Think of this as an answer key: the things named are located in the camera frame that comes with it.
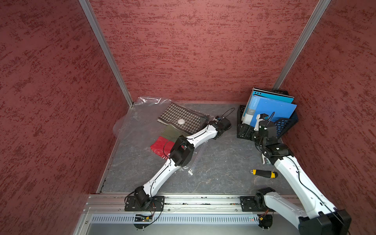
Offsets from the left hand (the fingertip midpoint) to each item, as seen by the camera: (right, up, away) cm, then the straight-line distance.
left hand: (206, 132), depth 100 cm
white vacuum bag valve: (-19, +7, +5) cm, 21 cm away
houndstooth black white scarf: (-12, +8, +6) cm, 16 cm away
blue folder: (+36, +15, -19) cm, 43 cm away
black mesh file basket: (+42, +6, -19) cm, 47 cm away
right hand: (+19, +3, -21) cm, 29 cm away
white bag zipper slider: (-11, -23, -15) cm, 30 cm away
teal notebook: (+36, +24, -15) cm, 46 cm away
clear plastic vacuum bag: (-39, +6, +7) cm, 41 cm away
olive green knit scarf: (-24, -1, -3) cm, 24 cm away
